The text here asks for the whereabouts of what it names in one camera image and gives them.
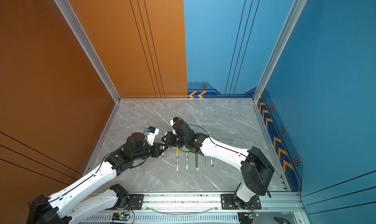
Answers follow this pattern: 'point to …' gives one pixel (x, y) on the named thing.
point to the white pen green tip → (211, 162)
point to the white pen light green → (187, 159)
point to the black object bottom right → (282, 220)
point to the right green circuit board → (250, 215)
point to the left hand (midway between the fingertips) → (168, 145)
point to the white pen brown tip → (164, 146)
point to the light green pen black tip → (204, 161)
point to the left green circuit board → (120, 216)
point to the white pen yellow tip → (177, 160)
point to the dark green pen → (196, 160)
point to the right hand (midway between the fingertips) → (160, 140)
